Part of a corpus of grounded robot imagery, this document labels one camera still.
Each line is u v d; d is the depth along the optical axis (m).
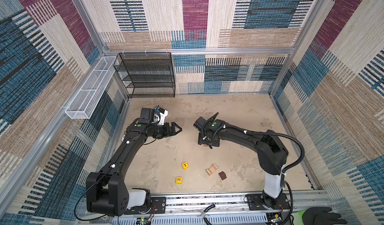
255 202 0.73
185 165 0.85
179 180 0.79
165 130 0.71
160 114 0.75
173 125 0.73
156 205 0.73
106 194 0.40
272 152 0.48
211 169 0.84
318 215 0.69
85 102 0.71
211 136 0.65
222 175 0.82
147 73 1.08
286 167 0.52
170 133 0.70
